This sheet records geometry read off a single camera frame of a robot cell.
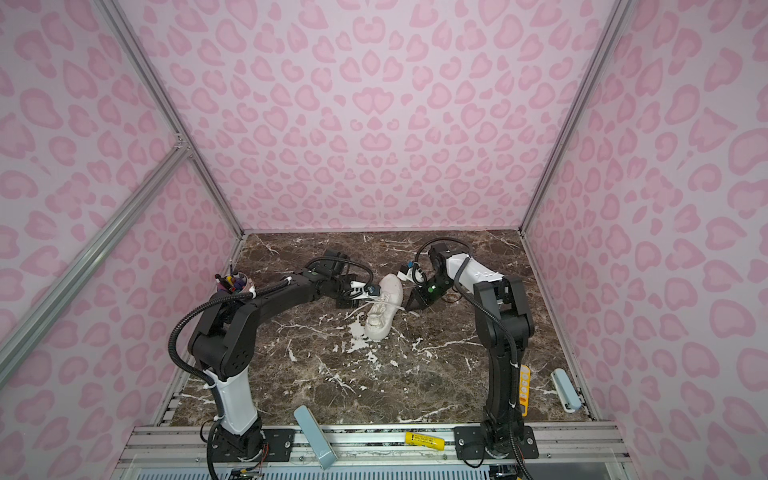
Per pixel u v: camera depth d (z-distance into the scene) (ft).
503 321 1.77
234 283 2.95
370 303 3.12
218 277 2.95
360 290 2.63
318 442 2.37
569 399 2.51
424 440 2.37
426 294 2.75
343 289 2.68
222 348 1.64
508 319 1.80
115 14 2.27
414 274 2.82
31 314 1.78
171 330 2.95
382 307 2.96
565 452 2.37
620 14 2.28
